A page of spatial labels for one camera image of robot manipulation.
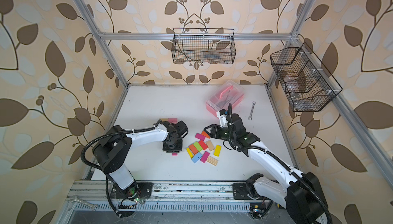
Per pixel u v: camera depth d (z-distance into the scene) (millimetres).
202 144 893
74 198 723
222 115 734
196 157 845
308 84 735
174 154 862
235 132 610
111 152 461
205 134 935
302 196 386
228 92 1050
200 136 937
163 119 1021
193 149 882
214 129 704
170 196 737
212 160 829
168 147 770
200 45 956
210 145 896
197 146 889
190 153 861
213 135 707
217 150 886
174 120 999
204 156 848
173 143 742
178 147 785
